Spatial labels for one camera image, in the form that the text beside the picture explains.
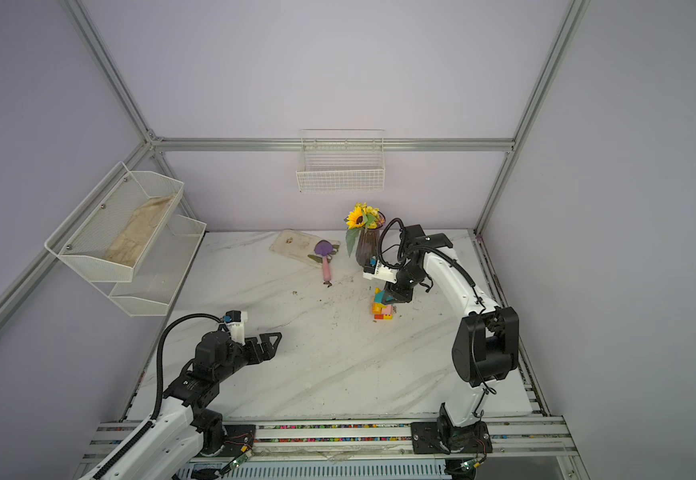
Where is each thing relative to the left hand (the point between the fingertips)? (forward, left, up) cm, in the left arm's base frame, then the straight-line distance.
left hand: (268, 339), depth 83 cm
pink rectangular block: (+12, -35, -4) cm, 37 cm away
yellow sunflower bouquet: (+31, -27, +19) cm, 45 cm away
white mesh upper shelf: (+23, +40, +23) cm, 52 cm away
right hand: (+12, -34, +8) cm, 37 cm away
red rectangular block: (+11, -32, -6) cm, 35 cm away
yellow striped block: (+11, -35, -7) cm, 38 cm away
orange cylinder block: (+12, -31, -5) cm, 34 cm away
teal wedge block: (+9, -31, +9) cm, 34 cm away
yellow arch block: (+10, -32, +2) cm, 33 cm away
